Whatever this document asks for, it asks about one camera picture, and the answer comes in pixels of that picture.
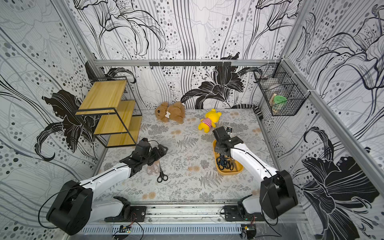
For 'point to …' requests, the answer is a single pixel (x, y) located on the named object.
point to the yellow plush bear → (211, 117)
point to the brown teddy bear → (175, 112)
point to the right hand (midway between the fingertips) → (222, 146)
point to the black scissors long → (162, 176)
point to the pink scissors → (155, 168)
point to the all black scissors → (221, 161)
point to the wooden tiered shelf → (113, 99)
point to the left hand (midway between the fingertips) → (165, 154)
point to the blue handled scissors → (229, 164)
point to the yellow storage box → (237, 168)
